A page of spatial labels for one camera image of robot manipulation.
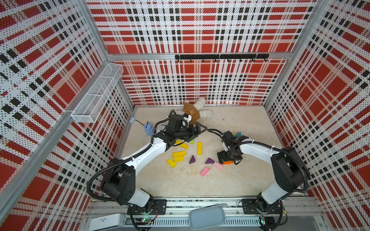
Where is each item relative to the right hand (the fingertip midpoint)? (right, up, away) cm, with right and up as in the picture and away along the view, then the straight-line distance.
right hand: (228, 159), depth 89 cm
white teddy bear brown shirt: (-23, +32, +19) cm, 44 cm away
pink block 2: (-15, -7, -3) cm, 17 cm away
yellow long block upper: (-29, +7, +8) cm, 31 cm away
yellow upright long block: (-18, +6, +7) cm, 20 cm away
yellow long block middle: (-32, +2, +5) cm, 32 cm away
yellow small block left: (-36, -2, +1) cm, 36 cm away
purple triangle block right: (-12, -1, 0) cm, 12 cm away
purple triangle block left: (-23, 0, -1) cm, 23 cm away
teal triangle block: (+10, +14, +12) cm, 21 cm away
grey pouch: (-15, -22, -20) cm, 34 cm away
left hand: (-16, +18, -10) cm, 26 cm away
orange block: (-2, +1, -8) cm, 9 cm away
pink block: (-7, -4, -1) cm, 8 cm away
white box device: (-62, -22, -24) cm, 70 cm away
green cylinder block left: (-23, +12, -9) cm, 27 cm away
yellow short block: (-32, 0, +2) cm, 32 cm away
